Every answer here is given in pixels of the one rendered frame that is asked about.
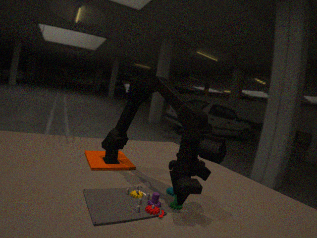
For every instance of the red gear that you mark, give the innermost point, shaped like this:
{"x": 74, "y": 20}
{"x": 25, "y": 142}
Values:
{"x": 152, "y": 211}

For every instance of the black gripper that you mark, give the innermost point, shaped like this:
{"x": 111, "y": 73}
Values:
{"x": 183, "y": 184}

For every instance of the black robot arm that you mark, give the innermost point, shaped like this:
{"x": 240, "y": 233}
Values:
{"x": 192, "y": 118}

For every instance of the purple gear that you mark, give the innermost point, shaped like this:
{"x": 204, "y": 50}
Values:
{"x": 155, "y": 200}

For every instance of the yellow gear with black stripe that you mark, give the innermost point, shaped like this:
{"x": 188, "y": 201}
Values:
{"x": 136, "y": 195}

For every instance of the teal gear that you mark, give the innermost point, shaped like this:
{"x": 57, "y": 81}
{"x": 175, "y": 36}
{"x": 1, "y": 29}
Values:
{"x": 170, "y": 191}

